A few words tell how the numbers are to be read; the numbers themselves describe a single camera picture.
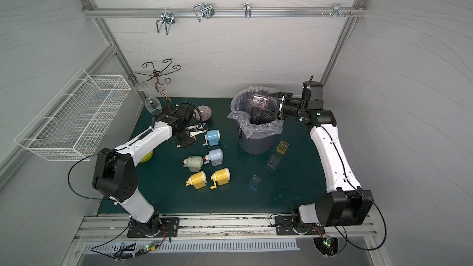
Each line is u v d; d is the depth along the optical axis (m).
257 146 0.96
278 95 0.64
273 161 0.93
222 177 0.80
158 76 0.88
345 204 0.39
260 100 0.70
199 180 0.80
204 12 0.77
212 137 0.93
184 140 0.79
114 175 0.45
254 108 0.90
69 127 0.67
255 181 0.87
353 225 0.43
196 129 0.80
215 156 0.86
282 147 0.98
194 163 0.84
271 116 0.65
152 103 0.88
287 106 0.63
